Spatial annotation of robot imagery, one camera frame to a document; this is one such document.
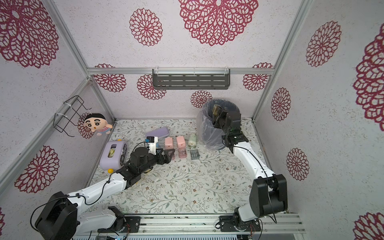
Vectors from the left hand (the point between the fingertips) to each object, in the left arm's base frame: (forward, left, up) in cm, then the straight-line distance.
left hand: (169, 150), depth 81 cm
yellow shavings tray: (+18, -25, +13) cm, 34 cm away
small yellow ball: (-6, +35, -12) cm, 38 cm away
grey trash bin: (+11, -24, -1) cm, 26 cm away
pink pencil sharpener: (+13, -5, -11) cm, 18 cm away
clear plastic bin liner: (+22, -16, -14) cm, 31 cm away
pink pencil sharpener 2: (+12, +3, -11) cm, 17 cm away
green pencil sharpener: (+13, -12, -11) cm, 21 cm away
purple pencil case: (+27, +12, -18) cm, 35 cm away
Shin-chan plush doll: (+19, +46, +2) cm, 50 cm away
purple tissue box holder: (+2, +35, -9) cm, 36 cm away
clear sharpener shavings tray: (+8, -14, -18) cm, 24 cm away
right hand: (+17, -24, +18) cm, 34 cm away
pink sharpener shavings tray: (+9, -6, -18) cm, 21 cm away
